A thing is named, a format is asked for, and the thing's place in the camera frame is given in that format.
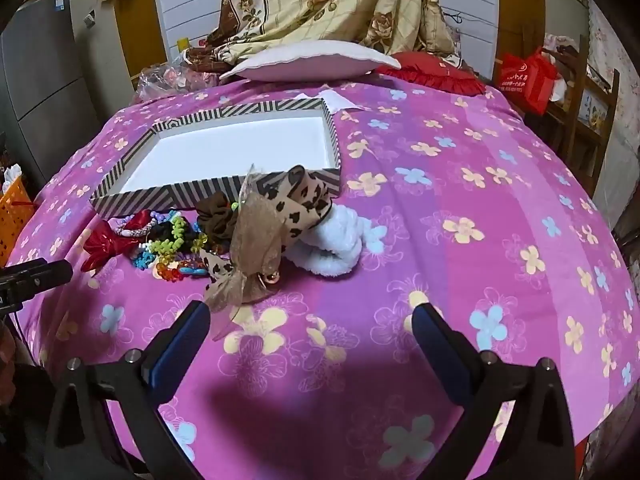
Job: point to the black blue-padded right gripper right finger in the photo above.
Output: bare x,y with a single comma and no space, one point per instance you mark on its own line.
538,442

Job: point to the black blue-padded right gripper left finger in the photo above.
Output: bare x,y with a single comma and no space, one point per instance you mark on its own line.
109,426

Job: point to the red shiny hair bow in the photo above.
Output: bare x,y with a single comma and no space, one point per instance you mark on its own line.
104,243

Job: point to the brown organza hair bow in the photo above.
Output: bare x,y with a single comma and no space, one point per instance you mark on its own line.
240,277

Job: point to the white fluffy scrunchie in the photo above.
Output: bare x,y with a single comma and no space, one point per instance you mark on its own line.
334,247

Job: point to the leopard print hair bow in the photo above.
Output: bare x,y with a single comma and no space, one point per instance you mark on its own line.
301,201

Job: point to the dark brown scrunchie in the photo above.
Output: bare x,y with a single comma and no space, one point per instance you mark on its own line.
217,219

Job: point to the orange plastic basket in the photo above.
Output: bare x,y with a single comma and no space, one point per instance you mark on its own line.
16,210

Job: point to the striped black white tray box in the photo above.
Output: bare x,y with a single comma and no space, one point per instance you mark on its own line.
177,163

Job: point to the grey refrigerator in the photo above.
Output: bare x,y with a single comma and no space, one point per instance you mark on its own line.
63,74

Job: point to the clear plastic bag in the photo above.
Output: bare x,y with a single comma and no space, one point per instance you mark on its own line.
163,80

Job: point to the pink floral bedsheet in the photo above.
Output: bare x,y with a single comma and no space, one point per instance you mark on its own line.
463,207

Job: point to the wooden shelf rack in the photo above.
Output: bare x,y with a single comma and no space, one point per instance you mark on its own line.
578,126

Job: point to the white folded paper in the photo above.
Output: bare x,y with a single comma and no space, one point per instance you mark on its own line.
328,100

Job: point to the red shopping bag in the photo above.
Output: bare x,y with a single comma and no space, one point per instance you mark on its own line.
527,82

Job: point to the white pink pillow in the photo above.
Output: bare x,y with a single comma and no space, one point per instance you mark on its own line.
311,60

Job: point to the red ruffled cushion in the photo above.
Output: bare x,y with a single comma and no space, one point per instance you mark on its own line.
430,71

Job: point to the cream floral blanket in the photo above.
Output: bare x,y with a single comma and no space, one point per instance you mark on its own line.
247,27

